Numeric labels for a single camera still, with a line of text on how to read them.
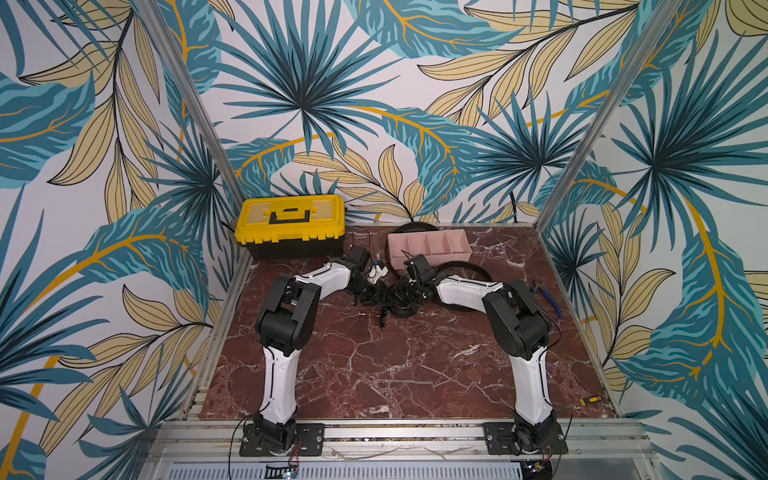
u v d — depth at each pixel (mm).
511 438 713
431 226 1177
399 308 930
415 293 800
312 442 729
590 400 799
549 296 999
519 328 548
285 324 543
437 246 1121
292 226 975
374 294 864
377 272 906
